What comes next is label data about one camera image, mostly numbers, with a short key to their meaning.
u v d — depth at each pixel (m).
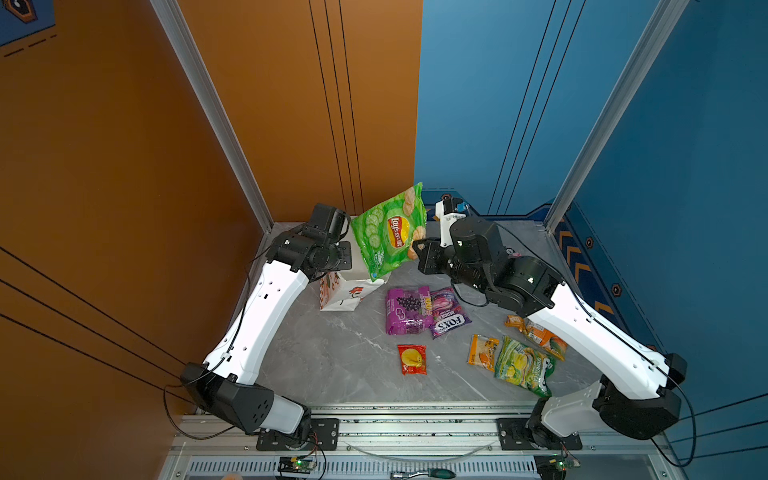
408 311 0.88
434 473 0.67
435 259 0.54
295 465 0.71
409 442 0.73
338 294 0.79
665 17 0.70
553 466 0.70
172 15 0.69
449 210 0.53
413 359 0.83
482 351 0.85
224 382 0.39
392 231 0.67
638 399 0.40
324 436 0.73
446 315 0.91
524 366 0.81
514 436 0.72
